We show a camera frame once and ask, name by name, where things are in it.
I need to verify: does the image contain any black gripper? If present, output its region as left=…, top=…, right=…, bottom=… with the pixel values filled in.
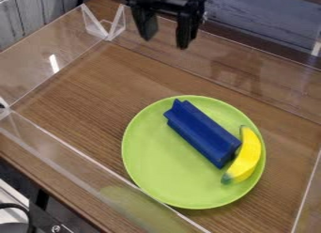
left=127, top=0, right=207, bottom=50

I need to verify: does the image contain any blue block object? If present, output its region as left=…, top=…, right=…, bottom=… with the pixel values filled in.
left=163, top=99, right=242, bottom=169

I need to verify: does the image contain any green round plate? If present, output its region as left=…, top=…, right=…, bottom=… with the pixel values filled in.
left=122, top=95, right=267, bottom=210

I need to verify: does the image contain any yellow toy banana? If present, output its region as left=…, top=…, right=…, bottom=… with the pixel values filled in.
left=222, top=125, right=263, bottom=185

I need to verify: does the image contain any black metal base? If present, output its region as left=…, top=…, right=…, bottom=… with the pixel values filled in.
left=30, top=205, right=75, bottom=233

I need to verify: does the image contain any clear acrylic corner bracket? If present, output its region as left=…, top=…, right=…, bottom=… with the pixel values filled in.
left=81, top=5, right=127, bottom=41

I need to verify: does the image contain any clear acrylic enclosure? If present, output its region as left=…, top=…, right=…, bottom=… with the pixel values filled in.
left=0, top=8, right=321, bottom=233

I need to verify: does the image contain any black cable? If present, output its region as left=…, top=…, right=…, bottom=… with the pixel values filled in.
left=0, top=202, right=35, bottom=233

